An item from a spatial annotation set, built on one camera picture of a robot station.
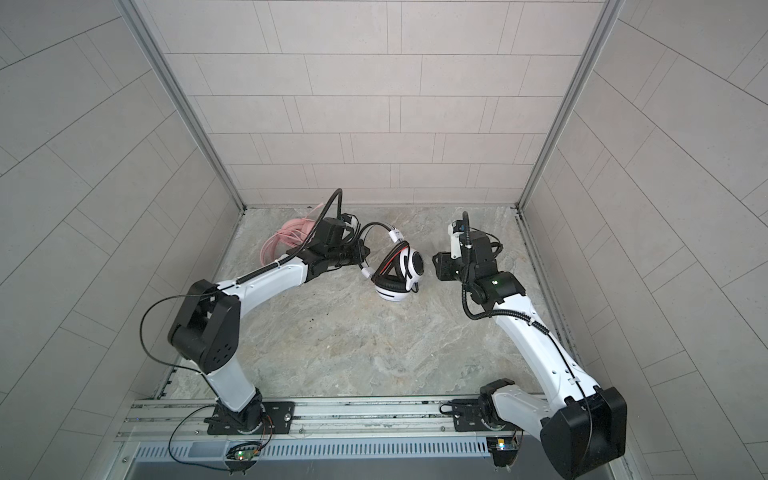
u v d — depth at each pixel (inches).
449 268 26.7
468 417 27.9
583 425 14.4
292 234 38.7
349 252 30.3
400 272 29.1
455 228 26.8
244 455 25.2
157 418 28.4
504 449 26.8
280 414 27.9
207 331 17.9
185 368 19.1
